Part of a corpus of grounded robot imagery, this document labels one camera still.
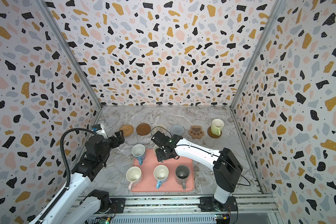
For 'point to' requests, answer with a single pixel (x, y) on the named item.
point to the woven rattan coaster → (128, 129)
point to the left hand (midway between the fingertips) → (116, 131)
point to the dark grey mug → (182, 174)
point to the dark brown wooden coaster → (143, 129)
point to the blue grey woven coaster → (177, 129)
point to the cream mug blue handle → (161, 173)
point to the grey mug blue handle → (138, 151)
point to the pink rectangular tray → (172, 175)
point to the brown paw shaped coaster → (196, 131)
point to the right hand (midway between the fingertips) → (160, 154)
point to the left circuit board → (104, 220)
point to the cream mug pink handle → (134, 175)
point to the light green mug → (217, 126)
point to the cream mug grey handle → (155, 147)
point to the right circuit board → (222, 219)
